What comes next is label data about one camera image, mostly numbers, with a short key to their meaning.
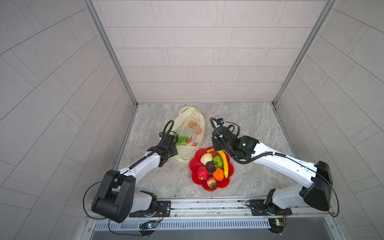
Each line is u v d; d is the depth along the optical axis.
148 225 0.65
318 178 0.40
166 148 0.66
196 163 0.84
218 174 0.77
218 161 0.81
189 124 1.05
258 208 0.71
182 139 0.94
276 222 0.68
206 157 0.83
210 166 0.77
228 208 0.72
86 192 0.39
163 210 0.70
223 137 0.54
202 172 0.77
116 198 0.40
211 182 0.74
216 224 0.68
